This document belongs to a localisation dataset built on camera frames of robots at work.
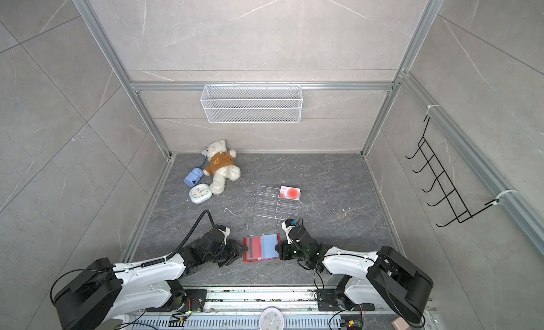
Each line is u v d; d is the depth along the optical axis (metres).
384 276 0.42
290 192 0.93
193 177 1.04
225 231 0.82
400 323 0.67
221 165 1.05
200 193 1.01
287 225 0.79
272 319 0.69
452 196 0.64
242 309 0.73
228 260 0.75
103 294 0.42
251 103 1.01
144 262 0.52
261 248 0.85
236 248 0.78
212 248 0.66
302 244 0.66
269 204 0.98
